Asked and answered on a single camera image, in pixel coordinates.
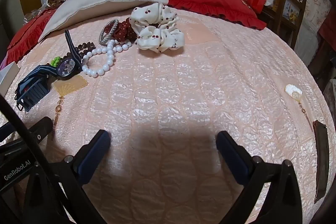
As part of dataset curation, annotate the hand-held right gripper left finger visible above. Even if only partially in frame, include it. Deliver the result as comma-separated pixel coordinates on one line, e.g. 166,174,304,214
24,130,111,224

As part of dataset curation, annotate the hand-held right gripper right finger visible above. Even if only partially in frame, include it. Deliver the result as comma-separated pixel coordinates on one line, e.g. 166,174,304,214
215,131,310,224

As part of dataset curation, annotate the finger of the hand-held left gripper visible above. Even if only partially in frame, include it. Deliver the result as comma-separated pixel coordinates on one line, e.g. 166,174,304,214
25,116,53,144
0,120,19,141

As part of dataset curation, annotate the blue plastic box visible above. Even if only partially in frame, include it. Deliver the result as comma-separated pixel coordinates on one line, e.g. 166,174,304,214
14,76,51,112

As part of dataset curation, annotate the white cardboard box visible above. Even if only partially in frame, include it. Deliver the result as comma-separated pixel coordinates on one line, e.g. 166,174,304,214
0,61,20,97

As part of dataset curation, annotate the white pearl bead bracelet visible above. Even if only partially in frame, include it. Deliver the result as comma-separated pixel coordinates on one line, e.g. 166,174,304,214
81,39,132,78

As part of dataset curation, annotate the dark brown bead bracelet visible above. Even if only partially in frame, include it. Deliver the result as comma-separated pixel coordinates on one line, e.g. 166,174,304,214
71,41,96,60

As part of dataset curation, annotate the golden fan hairpin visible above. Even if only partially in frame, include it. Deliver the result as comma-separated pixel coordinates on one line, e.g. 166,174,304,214
51,75,88,140

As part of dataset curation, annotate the dark brown comb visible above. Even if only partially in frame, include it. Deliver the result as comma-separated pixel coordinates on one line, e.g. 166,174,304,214
312,120,331,205

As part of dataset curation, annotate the white fan hairpin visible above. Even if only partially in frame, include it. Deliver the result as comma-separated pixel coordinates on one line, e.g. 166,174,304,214
285,84,314,132

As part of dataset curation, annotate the red round ruffled cushion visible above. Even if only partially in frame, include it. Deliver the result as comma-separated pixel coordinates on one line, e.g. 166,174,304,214
5,7,57,63

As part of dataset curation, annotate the pink quilted bedspread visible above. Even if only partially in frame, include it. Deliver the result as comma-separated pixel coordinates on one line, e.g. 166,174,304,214
0,7,334,224

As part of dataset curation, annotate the dark red dotted scrunchie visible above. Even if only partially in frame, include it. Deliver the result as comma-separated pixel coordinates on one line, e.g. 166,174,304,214
104,18,138,42

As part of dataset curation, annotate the white cherry print scrunchie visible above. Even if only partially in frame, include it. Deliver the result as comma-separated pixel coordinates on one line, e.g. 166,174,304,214
135,26,185,53
131,2,179,30

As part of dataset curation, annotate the wooden chair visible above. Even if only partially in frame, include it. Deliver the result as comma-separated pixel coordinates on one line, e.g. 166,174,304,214
260,0,309,51

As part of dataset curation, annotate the red ruffled pillow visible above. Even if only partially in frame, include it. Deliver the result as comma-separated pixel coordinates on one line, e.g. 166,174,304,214
164,0,267,30

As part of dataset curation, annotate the grey hair tie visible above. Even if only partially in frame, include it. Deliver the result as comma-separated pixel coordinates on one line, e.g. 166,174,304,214
98,19,120,45

